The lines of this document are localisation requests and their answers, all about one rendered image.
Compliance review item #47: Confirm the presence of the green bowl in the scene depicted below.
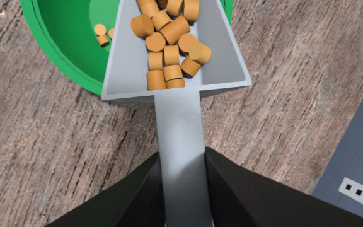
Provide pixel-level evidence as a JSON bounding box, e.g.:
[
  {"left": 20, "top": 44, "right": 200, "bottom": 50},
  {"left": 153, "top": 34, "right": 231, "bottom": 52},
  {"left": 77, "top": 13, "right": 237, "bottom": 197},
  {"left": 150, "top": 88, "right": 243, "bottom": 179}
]
[{"left": 20, "top": 0, "right": 120, "bottom": 96}]

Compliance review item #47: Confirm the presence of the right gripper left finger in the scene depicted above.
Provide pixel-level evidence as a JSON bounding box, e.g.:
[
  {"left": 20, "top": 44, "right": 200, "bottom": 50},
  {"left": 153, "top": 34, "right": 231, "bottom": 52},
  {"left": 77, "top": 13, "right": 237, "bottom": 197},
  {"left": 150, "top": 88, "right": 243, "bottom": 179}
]
[{"left": 44, "top": 151, "right": 165, "bottom": 227}]

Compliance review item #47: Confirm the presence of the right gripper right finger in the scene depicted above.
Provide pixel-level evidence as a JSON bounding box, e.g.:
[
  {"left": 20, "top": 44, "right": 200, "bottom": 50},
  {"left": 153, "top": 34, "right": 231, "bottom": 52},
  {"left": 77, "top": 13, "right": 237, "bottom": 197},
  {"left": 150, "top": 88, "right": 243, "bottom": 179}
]
[{"left": 205, "top": 146, "right": 363, "bottom": 227}]

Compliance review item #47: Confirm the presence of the grey metal scoop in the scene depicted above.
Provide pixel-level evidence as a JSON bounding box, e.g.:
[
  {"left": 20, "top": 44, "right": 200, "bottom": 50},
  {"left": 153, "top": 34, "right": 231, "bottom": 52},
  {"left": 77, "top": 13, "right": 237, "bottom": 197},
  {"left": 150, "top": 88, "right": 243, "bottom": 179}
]
[{"left": 101, "top": 0, "right": 252, "bottom": 227}]

